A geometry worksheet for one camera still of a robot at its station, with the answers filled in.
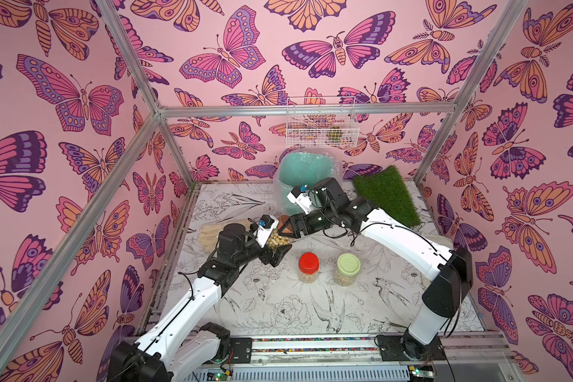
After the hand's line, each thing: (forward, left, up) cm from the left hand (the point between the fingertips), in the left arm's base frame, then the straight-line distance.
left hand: (281, 234), depth 77 cm
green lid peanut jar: (-7, -23, -8) cm, 25 cm away
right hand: (0, -2, +5) cm, 5 cm away
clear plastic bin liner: (+25, -20, +4) cm, 32 cm away
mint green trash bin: (+33, -7, -2) cm, 34 cm away
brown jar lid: (-1, -1, +9) cm, 9 cm away
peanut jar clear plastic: (-5, +1, +4) cm, 6 cm away
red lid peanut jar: (-7, -9, -9) cm, 15 cm away
